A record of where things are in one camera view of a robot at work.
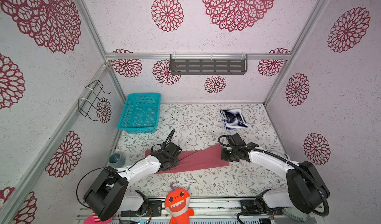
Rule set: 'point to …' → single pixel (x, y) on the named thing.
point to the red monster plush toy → (176, 204)
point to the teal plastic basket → (141, 113)
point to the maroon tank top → (210, 157)
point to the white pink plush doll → (95, 219)
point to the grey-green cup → (116, 160)
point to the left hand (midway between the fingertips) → (175, 164)
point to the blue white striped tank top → (233, 119)
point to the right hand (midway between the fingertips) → (221, 154)
